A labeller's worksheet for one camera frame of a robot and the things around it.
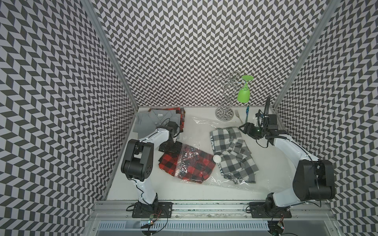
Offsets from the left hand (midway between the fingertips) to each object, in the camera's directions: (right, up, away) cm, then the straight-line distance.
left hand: (170, 152), depth 92 cm
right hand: (+44, +14, -4) cm, 47 cm away
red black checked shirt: (+3, +27, +17) cm, 32 cm away
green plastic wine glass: (+47, +37, +2) cm, 60 cm away
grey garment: (-18, +19, +5) cm, 27 cm away
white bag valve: (+29, -3, -4) cm, 30 cm away
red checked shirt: (+13, -5, -8) cm, 16 cm away
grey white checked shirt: (+40, -6, -7) cm, 41 cm away
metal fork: (+49, +24, +21) cm, 59 cm away
